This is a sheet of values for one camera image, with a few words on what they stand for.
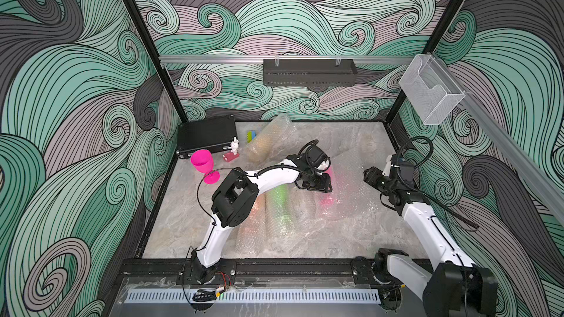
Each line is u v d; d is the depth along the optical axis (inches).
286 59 37.2
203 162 33.6
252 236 29.1
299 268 29.8
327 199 32.6
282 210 31.3
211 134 46.3
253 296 27.5
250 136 44.4
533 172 21.0
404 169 24.8
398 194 23.4
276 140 42.4
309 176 25.7
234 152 41.1
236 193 22.2
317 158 28.2
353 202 32.9
